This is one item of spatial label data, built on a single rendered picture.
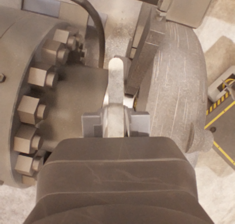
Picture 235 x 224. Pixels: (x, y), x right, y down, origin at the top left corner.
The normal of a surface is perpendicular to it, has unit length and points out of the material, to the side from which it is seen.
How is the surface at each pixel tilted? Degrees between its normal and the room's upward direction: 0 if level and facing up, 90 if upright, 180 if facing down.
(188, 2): 22
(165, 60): 51
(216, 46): 0
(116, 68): 5
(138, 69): 41
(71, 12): 0
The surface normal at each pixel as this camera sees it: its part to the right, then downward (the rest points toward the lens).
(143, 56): -0.16, 0.84
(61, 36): 0.10, -0.09
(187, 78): 0.16, -0.29
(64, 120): -0.03, 0.14
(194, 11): -0.10, 0.65
